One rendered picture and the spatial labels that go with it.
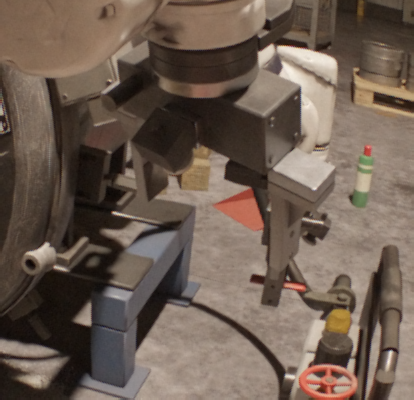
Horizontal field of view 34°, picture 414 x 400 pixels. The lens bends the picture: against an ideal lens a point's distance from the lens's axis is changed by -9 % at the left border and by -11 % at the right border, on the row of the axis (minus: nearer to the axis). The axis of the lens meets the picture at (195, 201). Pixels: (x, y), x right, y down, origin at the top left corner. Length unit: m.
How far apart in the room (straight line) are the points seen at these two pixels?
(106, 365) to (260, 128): 1.12
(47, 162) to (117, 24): 0.73
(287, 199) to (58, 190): 0.58
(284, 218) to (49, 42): 0.27
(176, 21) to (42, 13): 0.16
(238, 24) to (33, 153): 0.60
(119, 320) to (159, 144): 0.99
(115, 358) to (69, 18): 1.26
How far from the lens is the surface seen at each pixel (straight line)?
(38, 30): 0.29
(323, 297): 1.03
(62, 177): 1.02
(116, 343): 1.48
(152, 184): 0.61
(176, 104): 0.50
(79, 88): 0.96
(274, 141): 0.47
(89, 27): 0.28
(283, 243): 0.53
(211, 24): 0.43
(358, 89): 4.80
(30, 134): 0.98
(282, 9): 0.51
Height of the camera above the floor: 0.94
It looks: 21 degrees down
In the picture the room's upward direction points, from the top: 6 degrees clockwise
